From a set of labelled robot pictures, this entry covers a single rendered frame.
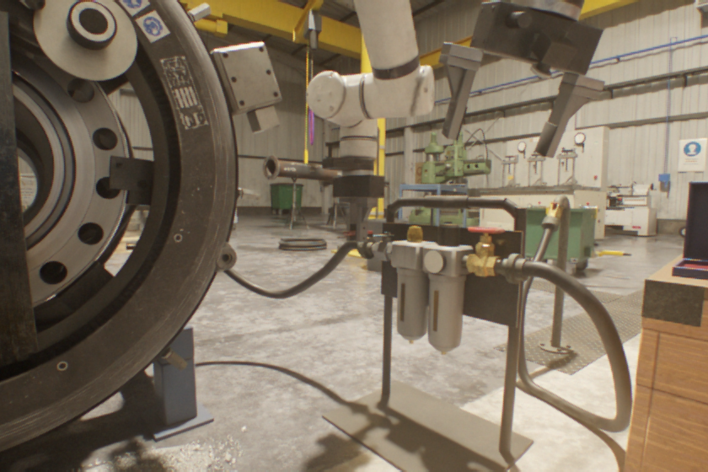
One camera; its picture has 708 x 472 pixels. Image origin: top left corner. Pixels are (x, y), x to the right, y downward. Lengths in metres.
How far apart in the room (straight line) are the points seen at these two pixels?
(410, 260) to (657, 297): 0.50
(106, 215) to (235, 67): 0.32
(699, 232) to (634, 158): 10.35
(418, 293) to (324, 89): 0.49
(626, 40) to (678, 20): 1.05
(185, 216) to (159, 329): 0.17
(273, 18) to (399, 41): 12.70
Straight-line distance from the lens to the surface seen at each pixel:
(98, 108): 0.72
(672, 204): 10.77
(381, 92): 0.73
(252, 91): 0.70
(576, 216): 3.34
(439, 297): 0.84
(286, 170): 7.63
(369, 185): 0.83
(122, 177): 0.70
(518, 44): 0.48
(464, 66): 0.47
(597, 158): 6.60
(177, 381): 1.04
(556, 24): 0.50
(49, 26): 0.60
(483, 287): 0.87
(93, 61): 0.59
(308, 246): 4.34
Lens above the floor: 0.55
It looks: 5 degrees down
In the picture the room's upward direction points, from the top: 1 degrees clockwise
